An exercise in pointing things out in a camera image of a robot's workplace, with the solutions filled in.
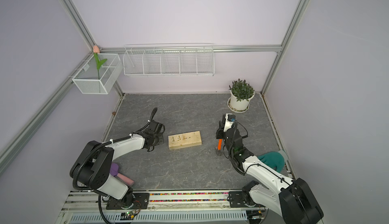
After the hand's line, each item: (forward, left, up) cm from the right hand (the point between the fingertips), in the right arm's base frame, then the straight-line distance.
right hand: (221, 121), depth 82 cm
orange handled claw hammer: (-10, +1, -8) cm, 13 cm away
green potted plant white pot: (+24, -16, -3) cm, 29 cm away
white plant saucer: (+27, -10, -18) cm, 34 cm away
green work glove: (-15, -31, -18) cm, 39 cm away
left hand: (-3, +38, -17) cm, 41 cm away
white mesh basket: (+15, +71, +16) cm, 75 cm away
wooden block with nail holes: (-4, +21, -15) cm, 26 cm away
